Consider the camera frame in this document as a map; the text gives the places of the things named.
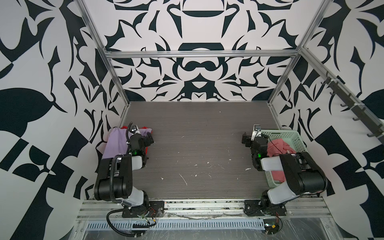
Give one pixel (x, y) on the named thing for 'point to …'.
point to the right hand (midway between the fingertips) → (255, 131)
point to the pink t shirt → (277, 146)
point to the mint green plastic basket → (292, 138)
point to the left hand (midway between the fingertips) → (140, 132)
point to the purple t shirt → (116, 144)
